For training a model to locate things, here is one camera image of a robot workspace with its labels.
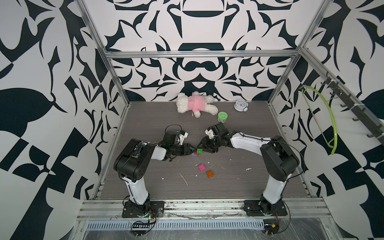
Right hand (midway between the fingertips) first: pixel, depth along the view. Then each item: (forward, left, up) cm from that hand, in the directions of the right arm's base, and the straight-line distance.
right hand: (198, 146), depth 90 cm
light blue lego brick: (-4, +3, -4) cm, 6 cm away
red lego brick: (-3, +1, -2) cm, 4 cm away
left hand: (+1, +3, -4) cm, 5 cm away
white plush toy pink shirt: (+32, 0, +2) cm, 32 cm away
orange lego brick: (-15, -6, -5) cm, 17 cm away
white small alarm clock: (+35, -33, -4) cm, 49 cm away
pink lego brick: (-11, -2, -5) cm, 12 cm away
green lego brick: (-3, -1, -1) cm, 3 cm away
